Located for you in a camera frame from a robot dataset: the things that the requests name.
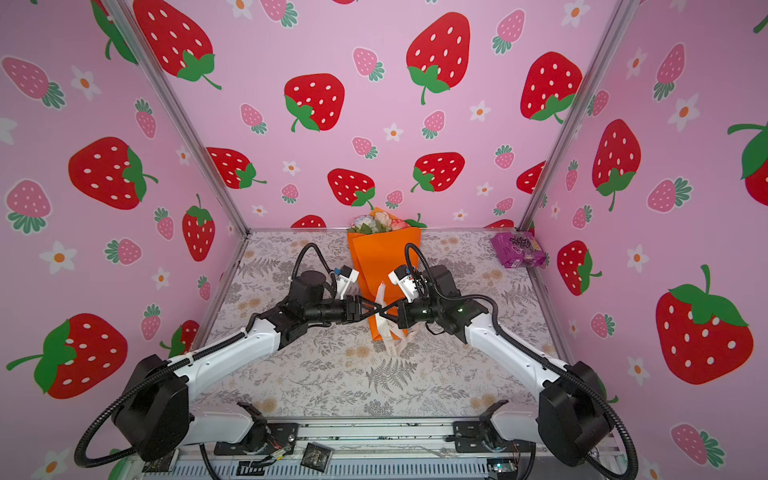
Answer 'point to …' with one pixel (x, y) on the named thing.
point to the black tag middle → (317, 457)
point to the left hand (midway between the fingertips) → (378, 309)
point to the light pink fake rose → (384, 218)
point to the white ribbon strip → (392, 336)
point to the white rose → (358, 221)
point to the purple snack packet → (519, 249)
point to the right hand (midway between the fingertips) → (379, 313)
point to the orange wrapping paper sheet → (375, 254)
